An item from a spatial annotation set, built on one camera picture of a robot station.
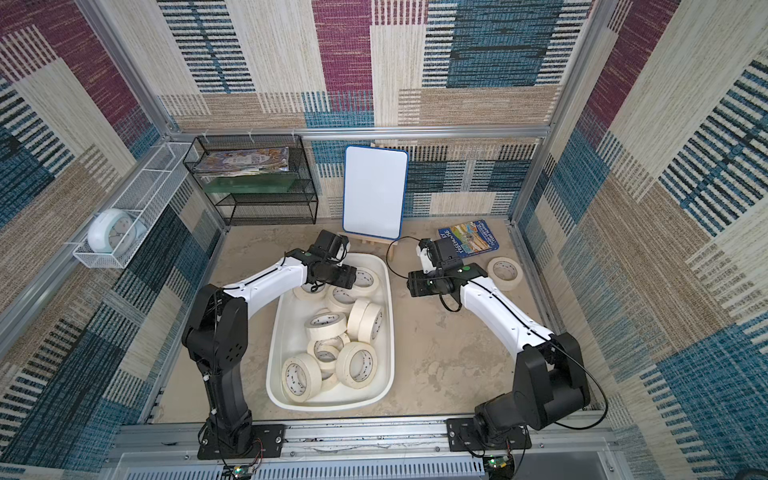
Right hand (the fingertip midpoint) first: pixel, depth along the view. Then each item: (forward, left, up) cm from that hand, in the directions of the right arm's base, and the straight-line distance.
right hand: (417, 279), depth 87 cm
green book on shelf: (+27, +51, +14) cm, 59 cm away
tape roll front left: (-25, +30, -5) cm, 39 cm away
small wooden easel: (+22, +14, -8) cm, 27 cm away
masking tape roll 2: (0, +23, -10) cm, 26 cm away
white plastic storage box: (-12, +38, -12) cm, 42 cm away
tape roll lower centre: (-16, +26, -11) cm, 33 cm away
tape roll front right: (-20, +17, -11) cm, 29 cm away
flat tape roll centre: (-9, +27, -9) cm, 30 cm away
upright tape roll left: (-9, +17, -3) cm, 20 cm away
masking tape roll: (+6, +16, -11) cm, 20 cm away
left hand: (+6, +22, -7) cm, 24 cm away
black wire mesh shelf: (+40, +44, -8) cm, 60 cm away
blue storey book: (+26, -22, -13) cm, 36 cm away
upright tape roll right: (-12, +13, -3) cm, 18 cm away
